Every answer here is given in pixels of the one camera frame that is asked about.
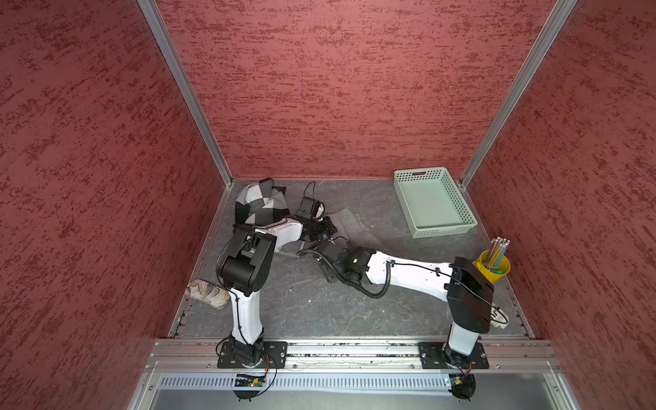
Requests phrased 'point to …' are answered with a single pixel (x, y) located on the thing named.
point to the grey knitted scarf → (350, 219)
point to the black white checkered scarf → (260, 202)
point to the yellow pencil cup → (493, 274)
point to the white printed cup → (498, 318)
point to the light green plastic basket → (431, 202)
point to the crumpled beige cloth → (207, 293)
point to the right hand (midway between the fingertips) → (335, 267)
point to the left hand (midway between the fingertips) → (335, 234)
